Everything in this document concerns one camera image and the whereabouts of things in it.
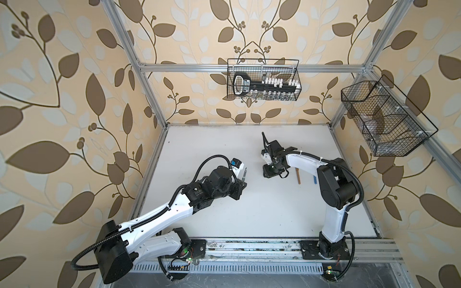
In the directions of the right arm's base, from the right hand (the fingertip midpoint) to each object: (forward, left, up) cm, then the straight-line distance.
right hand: (268, 174), depth 96 cm
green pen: (-12, +15, +19) cm, 27 cm away
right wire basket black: (+3, -47, +33) cm, 57 cm away
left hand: (-14, +13, +18) cm, 26 cm away
